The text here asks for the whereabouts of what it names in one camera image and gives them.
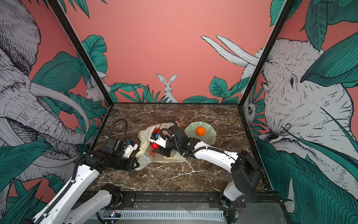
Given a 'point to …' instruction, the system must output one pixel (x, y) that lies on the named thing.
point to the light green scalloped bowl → (209, 137)
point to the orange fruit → (200, 131)
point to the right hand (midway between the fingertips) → (153, 145)
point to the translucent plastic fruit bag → (146, 155)
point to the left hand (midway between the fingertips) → (140, 163)
